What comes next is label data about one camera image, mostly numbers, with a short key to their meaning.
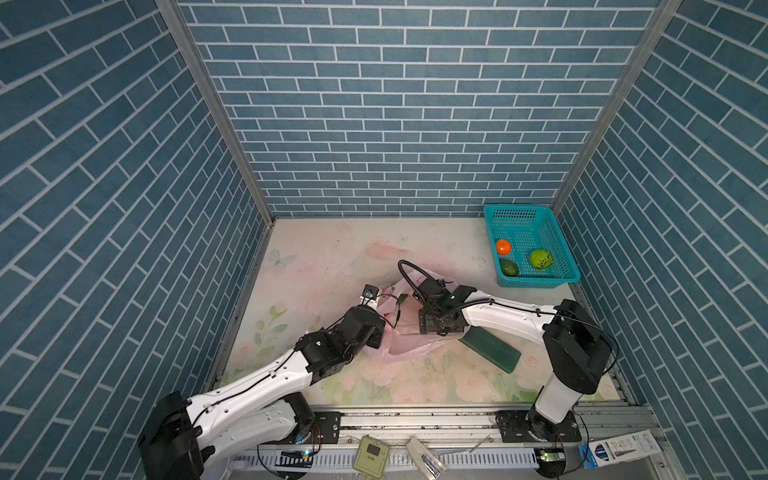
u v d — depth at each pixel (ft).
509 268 3.31
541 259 3.34
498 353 2.79
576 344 1.54
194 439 1.31
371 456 2.26
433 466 2.23
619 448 2.32
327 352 1.83
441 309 2.18
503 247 3.53
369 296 2.22
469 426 2.48
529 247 3.68
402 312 3.13
